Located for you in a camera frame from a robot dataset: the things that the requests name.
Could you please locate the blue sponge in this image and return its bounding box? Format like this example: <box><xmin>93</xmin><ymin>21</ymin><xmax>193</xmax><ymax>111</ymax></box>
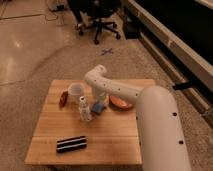
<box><xmin>91</xmin><ymin>102</ymin><xmax>105</xmax><ymax>114</ymax></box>

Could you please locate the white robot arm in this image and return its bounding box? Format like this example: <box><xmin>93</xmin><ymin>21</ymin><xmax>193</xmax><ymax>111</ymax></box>
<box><xmin>84</xmin><ymin>65</ymin><xmax>192</xmax><ymax>171</ymax></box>

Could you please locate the orange bowl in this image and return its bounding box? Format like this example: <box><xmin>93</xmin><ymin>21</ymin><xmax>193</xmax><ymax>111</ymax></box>
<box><xmin>109</xmin><ymin>96</ymin><xmax>133</xmax><ymax>109</ymax></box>

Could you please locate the translucent plastic cup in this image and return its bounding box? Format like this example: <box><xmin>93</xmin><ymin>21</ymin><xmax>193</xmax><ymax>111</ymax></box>
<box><xmin>68</xmin><ymin>83</ymin><xmax>84</xmax><ymax>104</ymax></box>

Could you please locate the clear plastic water bottle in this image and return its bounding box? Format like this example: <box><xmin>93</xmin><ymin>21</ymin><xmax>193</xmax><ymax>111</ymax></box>
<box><xmin>79</xmin><ymin>96</ymin><xmax>92</xmax><ymax>122</ymax></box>

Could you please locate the wooden table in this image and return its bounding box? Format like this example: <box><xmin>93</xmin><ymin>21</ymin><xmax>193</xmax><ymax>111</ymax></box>
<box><xmin>24</xmin><ymin>79</ymin><xmax>158</xmax><ymax>171</ymax></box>

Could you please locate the black box on floor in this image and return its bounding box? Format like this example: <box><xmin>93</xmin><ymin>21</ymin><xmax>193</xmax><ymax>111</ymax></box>
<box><xmin>123</xmin><ymin>22</ymin><xmax>140</xmax><ymax>39</ymax></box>

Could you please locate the black office chair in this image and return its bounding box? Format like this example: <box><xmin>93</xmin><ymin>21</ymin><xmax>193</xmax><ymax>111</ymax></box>
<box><xmin>67</xmin><ymin>0</ymin><xmax>122</xmax><ymax>46</ymax></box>

